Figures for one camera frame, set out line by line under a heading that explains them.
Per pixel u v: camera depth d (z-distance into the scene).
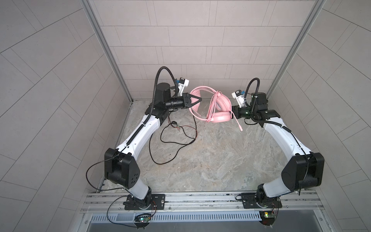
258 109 0.62
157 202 0.70
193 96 0.67
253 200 0.71
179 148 0.89
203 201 0.72
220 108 0.69
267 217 0.68
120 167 0.42
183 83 0.65
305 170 0.41
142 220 0.64
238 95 0.71
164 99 0.58
